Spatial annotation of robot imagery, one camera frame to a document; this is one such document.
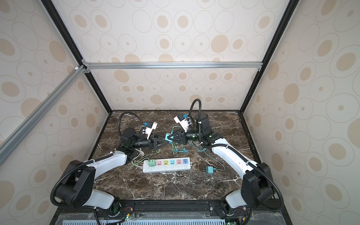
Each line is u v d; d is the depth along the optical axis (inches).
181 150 38.1
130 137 25.0
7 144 20.1
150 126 27.0
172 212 28.8
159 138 28.8
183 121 26.1
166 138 27.7
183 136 25.5
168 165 34.4
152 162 32.7
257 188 16.4
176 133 27.2
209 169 33.6
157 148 27.4
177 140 26.6
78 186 16.8
